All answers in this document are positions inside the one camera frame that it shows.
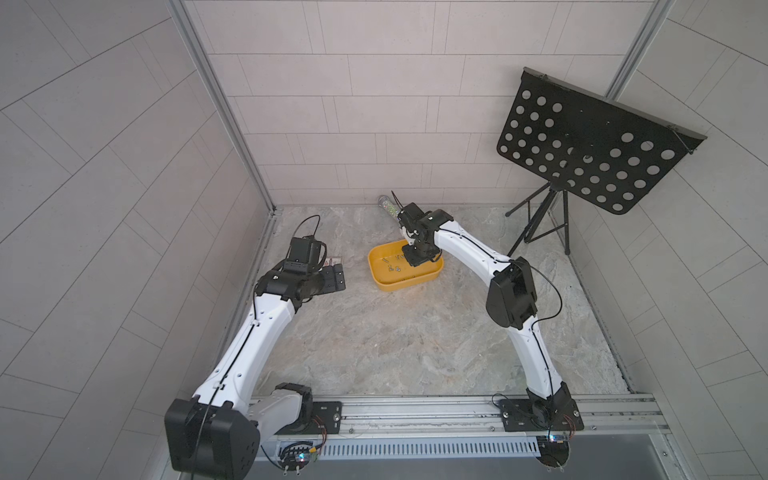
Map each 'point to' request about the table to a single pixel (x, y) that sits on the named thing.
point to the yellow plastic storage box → (380, 256)
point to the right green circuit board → (554, 451)
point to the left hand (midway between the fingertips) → (332, 274)
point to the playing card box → (333, 260)
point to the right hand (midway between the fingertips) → (414, 258)
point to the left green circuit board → (294, 456)
